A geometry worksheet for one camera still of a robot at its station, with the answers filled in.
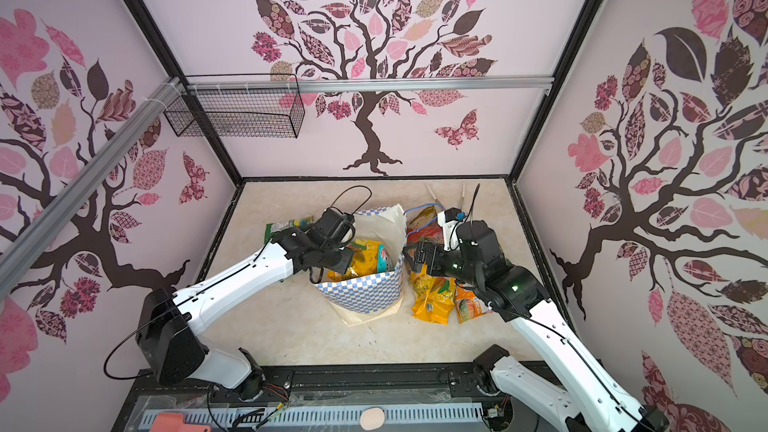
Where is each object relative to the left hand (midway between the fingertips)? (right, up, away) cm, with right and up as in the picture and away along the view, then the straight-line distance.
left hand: (343, 261), depth 81 cm
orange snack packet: (+36, -13, +2) cm, 38 cm away
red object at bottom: (-39, -37, -11) cm, 54 cm away
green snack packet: (-28, +7, +22) cm, 37 cm away
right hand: (+20, +5, -13) cm, 24 cm away
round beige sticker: (+9, -35, -13) cm, 38 cm away
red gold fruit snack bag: (+24, +9, +19) cm, 33 cm away
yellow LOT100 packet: (+6, 0, +1) cm, 6 cm away
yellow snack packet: (+26, -11, +2) cm, 28 cm away
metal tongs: (+42, +24, +33) cm, 58 cm away
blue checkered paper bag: (+8, -7, -9) cm, 14 cm away
